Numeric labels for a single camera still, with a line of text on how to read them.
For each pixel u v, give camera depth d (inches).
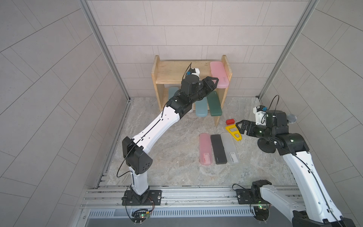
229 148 34.3
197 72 24.9
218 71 28.7
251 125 23.2
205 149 35.2
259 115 24.0
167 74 28.4
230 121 39.4
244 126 24.0
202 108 33.3
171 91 22.1
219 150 34.9
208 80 23.7
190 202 27.9
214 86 23.7
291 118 25.9
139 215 25.5
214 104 33.4
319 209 14.1
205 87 23.5
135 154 16.8
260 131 22.2
